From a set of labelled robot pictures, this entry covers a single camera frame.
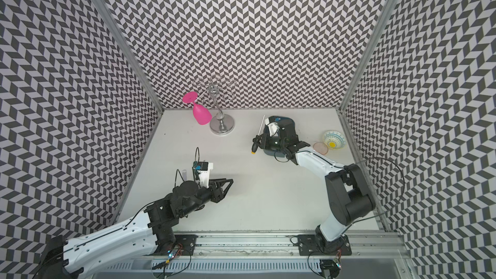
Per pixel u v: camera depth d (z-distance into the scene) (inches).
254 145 33.3
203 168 25.7
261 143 31.7
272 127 31.5
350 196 17.7
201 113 38.0
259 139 33.8
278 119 31.6
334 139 40.1
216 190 25.3
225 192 26.9
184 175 36.0
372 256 28.8
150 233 20.6
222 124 43.8
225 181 27.2
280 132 27.0
